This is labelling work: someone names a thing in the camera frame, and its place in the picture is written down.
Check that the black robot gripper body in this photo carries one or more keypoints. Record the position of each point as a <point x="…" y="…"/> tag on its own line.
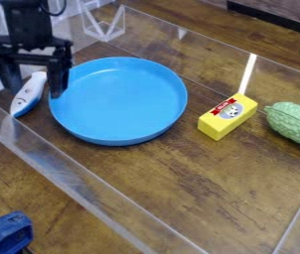
<point x="17" y="52"/>

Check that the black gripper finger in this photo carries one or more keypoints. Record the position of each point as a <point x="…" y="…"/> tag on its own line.
<point x="10" y="76"/>
<point x="59" y="67"/>

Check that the white and blue toy knife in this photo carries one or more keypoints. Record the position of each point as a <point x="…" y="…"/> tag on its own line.
<point x="29" y="94"/>

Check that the round blue plastic tray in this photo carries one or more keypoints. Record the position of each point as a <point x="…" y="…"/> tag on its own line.
<point x="122" y="101"/>

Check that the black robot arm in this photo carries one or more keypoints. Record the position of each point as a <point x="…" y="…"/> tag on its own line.
<point x="28" y="22"/>

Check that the yellow toy butter box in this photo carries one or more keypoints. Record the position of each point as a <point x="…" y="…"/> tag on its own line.
<point x="226" y="116"/>

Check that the green toy bitter gourd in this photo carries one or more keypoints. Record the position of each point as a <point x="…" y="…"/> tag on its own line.
<point x="282" y="117"/>

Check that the clear acrylic enclosure wall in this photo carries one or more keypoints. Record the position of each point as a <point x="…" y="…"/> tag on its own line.
<point x="182" y="194"/>

